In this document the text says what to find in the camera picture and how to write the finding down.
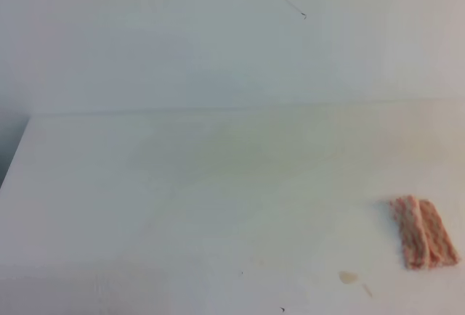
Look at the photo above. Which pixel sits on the small faint coffee stain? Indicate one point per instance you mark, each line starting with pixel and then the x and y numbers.
pixel 347 277

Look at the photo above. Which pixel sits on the pink striped rag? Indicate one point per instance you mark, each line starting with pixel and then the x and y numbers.
pixel 425 242

